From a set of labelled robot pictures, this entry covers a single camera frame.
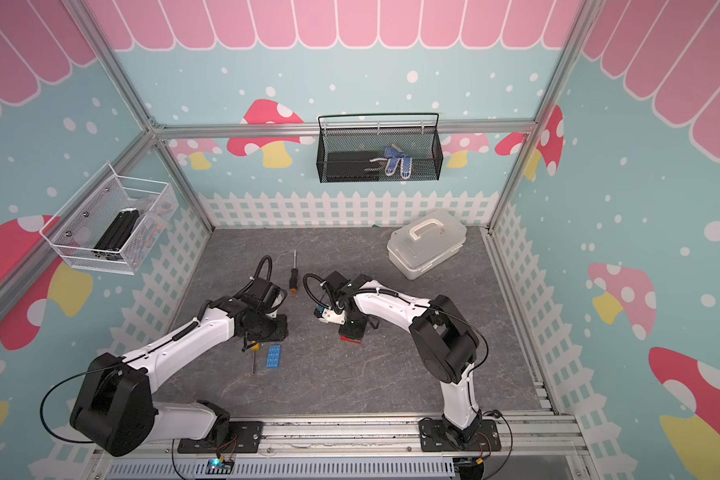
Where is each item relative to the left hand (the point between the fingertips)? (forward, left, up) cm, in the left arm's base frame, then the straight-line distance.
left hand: (281, 337), depth 85 cm
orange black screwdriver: (+23, +1, -4) cm, 23 cm away
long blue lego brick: (-4, +2, -5) cm, 6 cm away
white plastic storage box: (+33, -44, +5) cm, 55 cm away
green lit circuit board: (-30, +11, -8) cm, 33 cm away
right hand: (+4, -21, -3) cm, 22 cm away
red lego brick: (0, -18, +1) cm, 18 cm away
